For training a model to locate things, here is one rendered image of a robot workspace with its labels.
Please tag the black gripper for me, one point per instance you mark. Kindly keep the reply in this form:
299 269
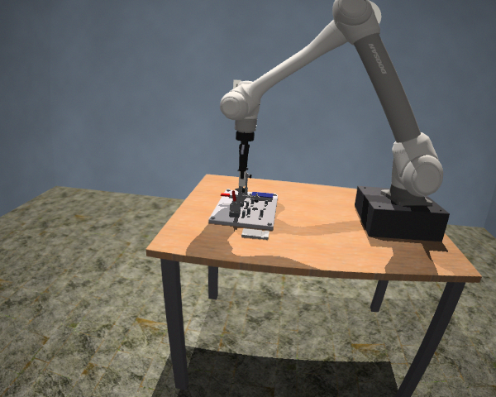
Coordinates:
243 152

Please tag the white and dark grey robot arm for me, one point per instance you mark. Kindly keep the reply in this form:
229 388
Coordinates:
416 162

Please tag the blue rectangular block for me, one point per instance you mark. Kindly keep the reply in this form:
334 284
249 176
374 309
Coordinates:
263 195

